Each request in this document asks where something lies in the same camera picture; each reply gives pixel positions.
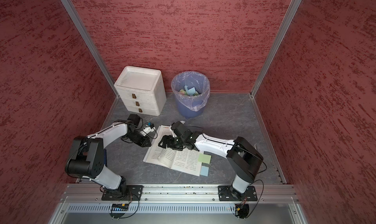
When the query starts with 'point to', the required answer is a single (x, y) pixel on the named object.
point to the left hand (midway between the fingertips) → (147, 146)
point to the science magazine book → (185, 161)
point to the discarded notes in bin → (192, 91)
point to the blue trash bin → (185, 113)
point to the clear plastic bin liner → (192, 79)
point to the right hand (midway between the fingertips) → (164, 149)
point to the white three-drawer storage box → (141, 90)
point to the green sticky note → (204, 158)
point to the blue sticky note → (204, 171)
